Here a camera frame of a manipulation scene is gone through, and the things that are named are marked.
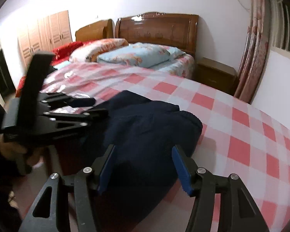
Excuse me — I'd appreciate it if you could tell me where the pink checkered bed sheet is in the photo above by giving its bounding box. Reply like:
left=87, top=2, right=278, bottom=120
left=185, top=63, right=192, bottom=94
left=40, top=61, right=290, bottom=232

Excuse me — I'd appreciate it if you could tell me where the dark door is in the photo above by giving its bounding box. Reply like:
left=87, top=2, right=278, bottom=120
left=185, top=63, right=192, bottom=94
left=0, top=39, right=16, bottom=107

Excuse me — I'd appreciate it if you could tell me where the pink floral curtain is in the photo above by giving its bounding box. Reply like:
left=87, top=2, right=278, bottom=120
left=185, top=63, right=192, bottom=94
left=233, top=0, right=272, bottom=104

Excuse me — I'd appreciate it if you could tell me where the striped knit sweater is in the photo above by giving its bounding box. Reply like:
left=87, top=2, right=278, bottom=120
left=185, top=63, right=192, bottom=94
left=51, top=90, right=203, bottom=232

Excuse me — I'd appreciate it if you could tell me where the floral bed sheet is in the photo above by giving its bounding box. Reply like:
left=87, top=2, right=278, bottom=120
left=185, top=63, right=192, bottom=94
left=157, top=53, right=195, bottom=79

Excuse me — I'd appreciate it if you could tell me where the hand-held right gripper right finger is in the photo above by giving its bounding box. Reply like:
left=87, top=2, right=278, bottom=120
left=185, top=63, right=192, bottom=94
left=171, top=144, right=271, bottom=232

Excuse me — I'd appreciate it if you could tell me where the large wooden headboard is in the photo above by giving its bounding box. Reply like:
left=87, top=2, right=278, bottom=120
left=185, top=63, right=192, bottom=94
left=115, top=12, right=199, bottom=59

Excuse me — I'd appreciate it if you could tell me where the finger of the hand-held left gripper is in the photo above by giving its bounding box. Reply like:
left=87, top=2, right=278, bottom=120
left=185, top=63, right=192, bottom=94
left=42, top=109, right=109, bottom=141
left=39, top=92, right=96, bottom=110

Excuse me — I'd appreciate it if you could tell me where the red patterned blanket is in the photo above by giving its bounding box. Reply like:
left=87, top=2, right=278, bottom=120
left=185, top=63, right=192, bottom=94
left=16, top=41, right=84, bottom=97

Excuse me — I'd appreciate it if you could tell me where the window with white grille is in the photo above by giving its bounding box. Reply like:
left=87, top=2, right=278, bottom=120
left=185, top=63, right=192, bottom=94
left=268, top=0, right=290, bottom=56

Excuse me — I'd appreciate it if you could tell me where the person's left hand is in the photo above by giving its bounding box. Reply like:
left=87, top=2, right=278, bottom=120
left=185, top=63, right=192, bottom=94
left=0, top=134, right=45, bottom=167

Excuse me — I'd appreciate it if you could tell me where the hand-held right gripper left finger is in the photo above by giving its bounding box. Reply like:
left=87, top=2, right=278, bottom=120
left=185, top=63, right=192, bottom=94
left=18, top=144, right=118, bottom=232

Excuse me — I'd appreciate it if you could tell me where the orange floral pillow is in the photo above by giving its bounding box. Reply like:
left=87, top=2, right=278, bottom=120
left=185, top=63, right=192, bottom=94
left=69, top=38, right=129, bottom=63

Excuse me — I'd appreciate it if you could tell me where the light blue floral pillow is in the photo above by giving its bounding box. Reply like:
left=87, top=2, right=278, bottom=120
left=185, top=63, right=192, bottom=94
left=97, top=42, right=186, bottom=68

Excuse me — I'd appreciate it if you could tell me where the light blue cloth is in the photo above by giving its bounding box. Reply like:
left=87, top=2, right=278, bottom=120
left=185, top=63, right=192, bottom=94
left=51, top=61, right=72, bottom=70

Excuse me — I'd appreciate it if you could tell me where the wooden wardrobe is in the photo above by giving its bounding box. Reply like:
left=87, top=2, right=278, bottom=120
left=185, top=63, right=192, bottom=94
left=17, top=10, right=72, bottom=69

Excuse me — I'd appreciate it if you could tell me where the wooden nightstand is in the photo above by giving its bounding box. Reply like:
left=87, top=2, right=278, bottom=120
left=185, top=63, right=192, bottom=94
left=194, top=57, right=238, bottom=96

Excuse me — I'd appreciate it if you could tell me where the small wooden headboard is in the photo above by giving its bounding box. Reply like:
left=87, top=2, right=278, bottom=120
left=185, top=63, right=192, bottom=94
left=75, top=19, right=113, bottom=42

